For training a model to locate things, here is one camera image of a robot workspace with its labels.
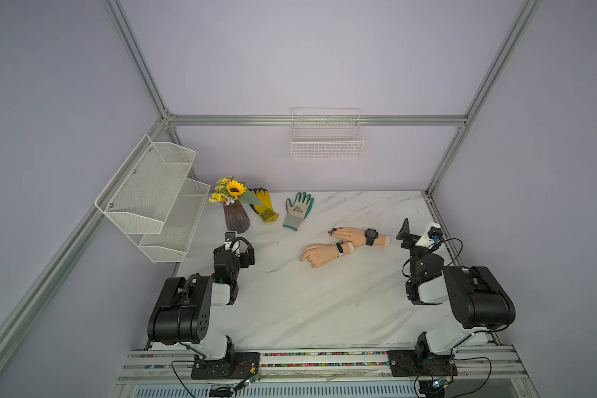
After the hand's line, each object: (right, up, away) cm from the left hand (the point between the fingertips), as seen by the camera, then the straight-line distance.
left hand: (237, 247), depth 95 cm
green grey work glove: (+23, +15, +17) cm, 32 cm away
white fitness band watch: (+39, -1, -2) cm, 40 cm away
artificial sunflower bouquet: (-1, +21, -10) cm, 23 cm away
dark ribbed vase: (-2, +11, +7) cm, 13 cm away
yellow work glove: (+8, +14, +16) cm, 23 cm away
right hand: (+67, +9, -8) cm, 68 cm away
